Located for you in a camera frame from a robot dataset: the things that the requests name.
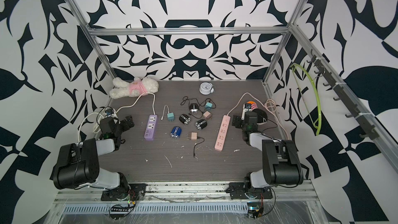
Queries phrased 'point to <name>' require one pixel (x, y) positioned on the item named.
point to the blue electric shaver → (175, 132)
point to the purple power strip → (151, 127)
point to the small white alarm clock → (205, 88)
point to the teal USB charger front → (208, 104)
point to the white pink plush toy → (137, 87)
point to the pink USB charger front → (193, 136)
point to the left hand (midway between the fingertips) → (122, 116)
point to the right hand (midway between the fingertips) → (242, 113)
